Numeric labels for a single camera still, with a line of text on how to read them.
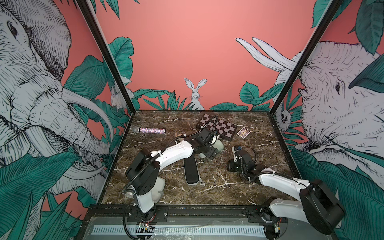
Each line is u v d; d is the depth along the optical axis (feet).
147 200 1.87
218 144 3.20
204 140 2.20
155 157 1.56
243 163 2.21
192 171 2.81
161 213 2.42
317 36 2.56
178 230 2.30
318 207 1.39
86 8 2.30
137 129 3.41
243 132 3.50
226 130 3.46
